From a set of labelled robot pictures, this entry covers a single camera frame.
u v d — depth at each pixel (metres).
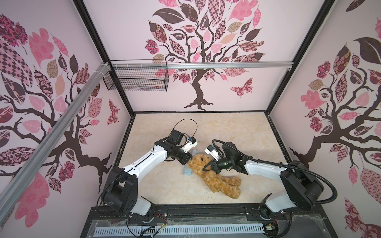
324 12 0.71
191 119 0.73
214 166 0.73
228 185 0.73
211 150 0.76
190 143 0.75
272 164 0.53
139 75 0.95
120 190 0.43
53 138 0.53
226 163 0.72
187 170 0.84
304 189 0.44
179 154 0.71
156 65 0.91
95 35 0.76
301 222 0.72
